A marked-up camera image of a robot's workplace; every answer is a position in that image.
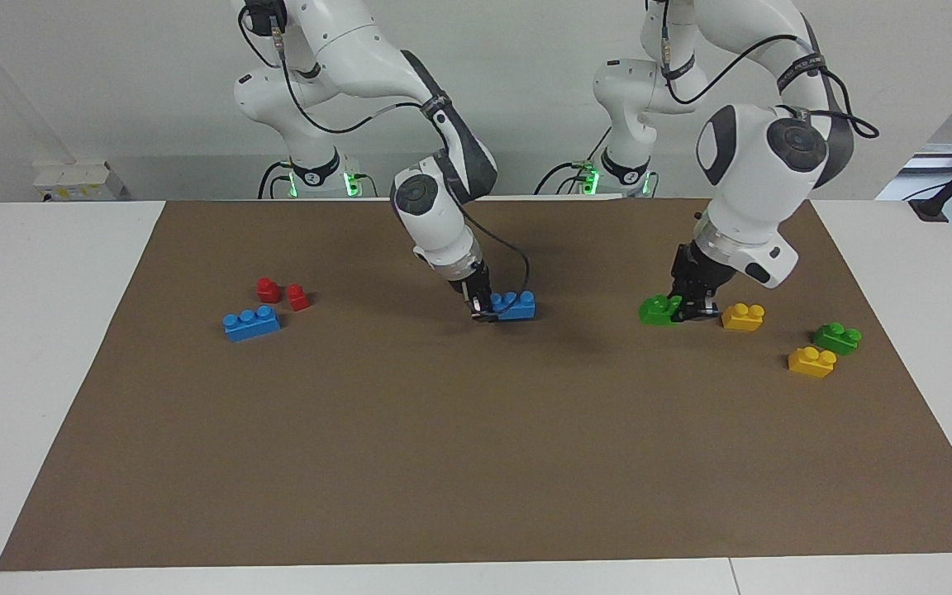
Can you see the brown paper mat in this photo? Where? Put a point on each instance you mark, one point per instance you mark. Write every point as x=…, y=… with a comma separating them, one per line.
x=492, y=446

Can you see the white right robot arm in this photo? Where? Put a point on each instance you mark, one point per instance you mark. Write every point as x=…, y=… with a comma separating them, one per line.
x=435, y=215

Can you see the green two-stud toy block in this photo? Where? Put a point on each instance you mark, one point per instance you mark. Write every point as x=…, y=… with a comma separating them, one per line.
x=654, y=313
x=836, y=340

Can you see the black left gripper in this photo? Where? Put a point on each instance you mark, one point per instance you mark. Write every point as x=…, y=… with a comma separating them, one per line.
x=697, y=277

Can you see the small red toy block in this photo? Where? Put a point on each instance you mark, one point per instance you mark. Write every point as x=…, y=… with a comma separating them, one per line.
x=297, y=298
x=268, y=291

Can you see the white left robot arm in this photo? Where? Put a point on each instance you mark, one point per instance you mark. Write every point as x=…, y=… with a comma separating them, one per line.
x=757, y=182

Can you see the white power strip box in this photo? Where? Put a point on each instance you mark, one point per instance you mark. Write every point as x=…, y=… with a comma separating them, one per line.
x=79, y=180

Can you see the blue three-stud toy block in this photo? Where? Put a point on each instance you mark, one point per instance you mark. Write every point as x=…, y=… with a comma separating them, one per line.
x=251, y=325
x=517, y=308

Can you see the yellow two-stud toy block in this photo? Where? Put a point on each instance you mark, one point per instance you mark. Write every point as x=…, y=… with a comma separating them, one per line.
x=742, y=318
x=811, y=364

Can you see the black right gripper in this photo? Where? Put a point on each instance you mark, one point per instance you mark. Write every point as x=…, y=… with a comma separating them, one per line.
x=473, y=289

